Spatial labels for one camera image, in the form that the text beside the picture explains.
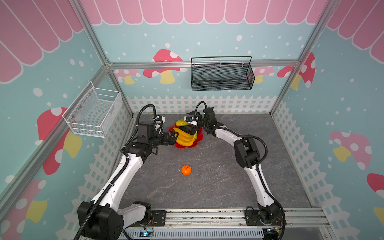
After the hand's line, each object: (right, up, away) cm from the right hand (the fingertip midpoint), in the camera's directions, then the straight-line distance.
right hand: (187, 116), depth 100 cm
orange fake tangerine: (0, -33, -12) cm, 35 cm away
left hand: (-8, -12, -20) cm, 25 cm away
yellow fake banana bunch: (-1, -16, +1) cm, 16 cm away
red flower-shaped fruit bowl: (+9, -14, +3) cm, 17 cm away
